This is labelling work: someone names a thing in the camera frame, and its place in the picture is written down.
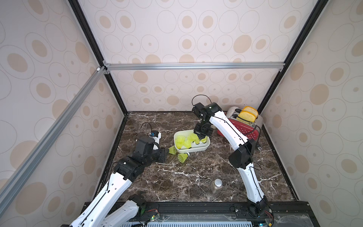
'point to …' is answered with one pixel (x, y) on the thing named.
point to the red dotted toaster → (252, 130)
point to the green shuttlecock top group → (172, 150)
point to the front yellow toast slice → (247, 116)
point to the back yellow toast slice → (251, 109)
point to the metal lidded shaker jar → (216, 186)
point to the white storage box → (186, 134)
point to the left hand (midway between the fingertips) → (168, 149)
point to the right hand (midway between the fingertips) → (194, 139)
